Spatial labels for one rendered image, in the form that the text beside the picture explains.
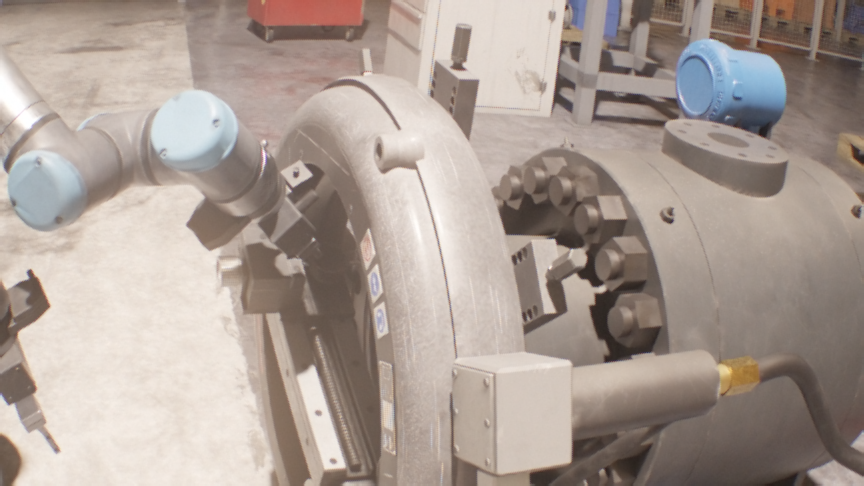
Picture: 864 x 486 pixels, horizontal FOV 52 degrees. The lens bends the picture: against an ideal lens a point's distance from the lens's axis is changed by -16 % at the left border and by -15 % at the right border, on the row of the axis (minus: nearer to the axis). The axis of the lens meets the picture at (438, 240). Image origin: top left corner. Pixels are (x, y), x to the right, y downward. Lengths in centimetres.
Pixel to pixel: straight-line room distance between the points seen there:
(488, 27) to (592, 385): 423
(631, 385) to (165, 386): 163
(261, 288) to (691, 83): 83
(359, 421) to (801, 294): 64
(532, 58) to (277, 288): 398
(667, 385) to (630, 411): 5
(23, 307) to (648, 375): 69
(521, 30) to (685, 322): 402
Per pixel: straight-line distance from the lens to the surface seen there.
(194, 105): 108
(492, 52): 518
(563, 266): 100
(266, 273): 137
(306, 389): 135
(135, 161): 112
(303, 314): 142
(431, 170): 109
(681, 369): 106
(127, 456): 220
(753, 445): 144
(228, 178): 111
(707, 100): 174
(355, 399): 136
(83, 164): 104
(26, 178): 104
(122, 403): 239
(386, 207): 108
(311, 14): 662
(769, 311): 138
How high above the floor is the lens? 126
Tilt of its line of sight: 21 degrees down
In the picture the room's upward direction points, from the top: 7 degrees clockwise
